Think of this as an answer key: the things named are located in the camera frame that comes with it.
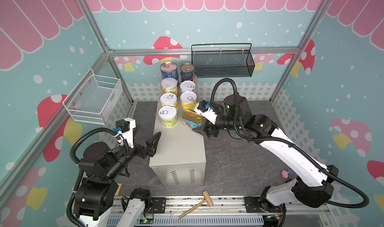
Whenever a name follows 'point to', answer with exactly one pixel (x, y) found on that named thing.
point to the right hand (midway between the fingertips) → (197, 120)
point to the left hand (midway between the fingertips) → (150, 132)
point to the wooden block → (117, 192)
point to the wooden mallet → (208, 199)
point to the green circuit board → (146, 221)
